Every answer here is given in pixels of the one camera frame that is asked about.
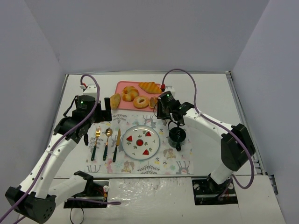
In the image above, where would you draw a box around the metal rail table edge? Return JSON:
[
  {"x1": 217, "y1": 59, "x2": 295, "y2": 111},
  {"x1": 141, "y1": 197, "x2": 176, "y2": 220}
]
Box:
[{"x1": 226, "y1": 71, "x2": 278, "y2": 197}]

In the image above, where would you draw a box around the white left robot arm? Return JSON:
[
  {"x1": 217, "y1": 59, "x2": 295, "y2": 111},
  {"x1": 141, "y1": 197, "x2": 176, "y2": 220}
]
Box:
[{"x1": 5, "y1": 95, "x2": 112, "y2": 224}]

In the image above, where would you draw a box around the white watermelon pattern plate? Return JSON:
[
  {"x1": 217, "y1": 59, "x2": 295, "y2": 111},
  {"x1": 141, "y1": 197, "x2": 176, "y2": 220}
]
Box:
[{"x1": 121, "y1": 125, "x2": 160, "y2": 161}]

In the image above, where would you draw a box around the gold fork green handle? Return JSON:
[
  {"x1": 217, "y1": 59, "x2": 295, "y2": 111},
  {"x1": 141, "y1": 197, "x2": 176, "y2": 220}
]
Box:
[{"x1": 91, "y1": 127, "x2": 101, "y2": 161}]

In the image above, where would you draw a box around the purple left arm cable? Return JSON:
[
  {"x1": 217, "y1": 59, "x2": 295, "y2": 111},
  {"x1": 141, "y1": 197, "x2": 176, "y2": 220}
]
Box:
[{"x1": 0, "y1": 74, "x2": 122, "y2": 224}]

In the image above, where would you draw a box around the pink rectangular tray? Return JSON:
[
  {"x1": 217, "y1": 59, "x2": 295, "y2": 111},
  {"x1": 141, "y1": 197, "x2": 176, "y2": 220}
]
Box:
[{"x1": 115, "y1": 81, "x2": 162, "y2": 112}]

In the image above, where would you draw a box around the floral patterned placemat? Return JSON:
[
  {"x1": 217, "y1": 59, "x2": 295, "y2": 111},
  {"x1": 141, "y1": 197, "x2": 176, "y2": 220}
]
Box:
[{"x1": 84, "y1": 113, "x2": 193, "y2": 175}]

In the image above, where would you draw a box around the small round bun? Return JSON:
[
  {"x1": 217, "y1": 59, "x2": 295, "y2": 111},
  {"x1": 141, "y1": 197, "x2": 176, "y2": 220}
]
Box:
[{"x1": 149, "y1": 97, "x2": 158, "y2": 109}]

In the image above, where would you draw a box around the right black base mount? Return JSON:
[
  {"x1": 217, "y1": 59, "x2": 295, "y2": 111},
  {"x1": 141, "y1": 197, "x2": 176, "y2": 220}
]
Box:
[{"x1": 192, "y1": 178, "x2": 238, "y2": 206}]

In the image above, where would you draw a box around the black thin cable loop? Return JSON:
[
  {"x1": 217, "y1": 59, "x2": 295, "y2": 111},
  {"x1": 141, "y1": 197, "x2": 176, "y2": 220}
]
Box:
[{"x1": 70, "y1": 207, "x2": 85, "y2": 224}]

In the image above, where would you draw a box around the dark green mug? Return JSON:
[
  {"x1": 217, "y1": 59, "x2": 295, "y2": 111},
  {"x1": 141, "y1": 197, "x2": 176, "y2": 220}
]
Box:
[{"x1": 168, "y1": 127, "x2": 186, "y2": 152}]

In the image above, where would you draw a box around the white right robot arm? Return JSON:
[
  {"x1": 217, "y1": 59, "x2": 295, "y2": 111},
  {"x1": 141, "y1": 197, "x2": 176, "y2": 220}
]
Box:
[{"x1": 157, "y1": 91, "x2": 256, "y2": 189}]

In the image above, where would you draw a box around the twisted knot bread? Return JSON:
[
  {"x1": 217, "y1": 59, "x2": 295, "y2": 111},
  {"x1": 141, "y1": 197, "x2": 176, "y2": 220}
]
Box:
[{"x1": 121, "y1": 86, "x2": 139, "y2": 102}]

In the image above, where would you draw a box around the gold spoon green handle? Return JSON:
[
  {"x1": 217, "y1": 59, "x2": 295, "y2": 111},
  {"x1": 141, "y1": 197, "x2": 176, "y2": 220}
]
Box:
[{"x1": 102, "y1": 128, "x2": 113, "y2": 161}]

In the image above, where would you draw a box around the golden croissant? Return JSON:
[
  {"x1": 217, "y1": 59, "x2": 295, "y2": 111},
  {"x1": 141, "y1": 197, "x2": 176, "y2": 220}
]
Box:
[{"x1": 138, "y1": 82, "x2": 162, "y2": 94}]

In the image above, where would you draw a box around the ring bagel bread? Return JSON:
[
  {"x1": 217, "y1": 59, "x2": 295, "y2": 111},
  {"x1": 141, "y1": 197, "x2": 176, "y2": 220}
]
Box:
[{"x1": 133, "y1": 96, "x2": 149, "y2": 109}]

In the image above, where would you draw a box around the small oval bread roll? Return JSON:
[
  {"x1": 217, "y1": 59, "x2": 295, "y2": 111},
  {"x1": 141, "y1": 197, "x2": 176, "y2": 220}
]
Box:
[{"x1": 110, "y1": 93, "x2": 121, "y2": 110}]

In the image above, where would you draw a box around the gold knife green handle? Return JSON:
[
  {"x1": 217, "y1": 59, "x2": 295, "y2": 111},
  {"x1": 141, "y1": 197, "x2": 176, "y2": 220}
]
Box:
[{"x1": 113, "y1": 129, "x2": 121, "y2": 162}]

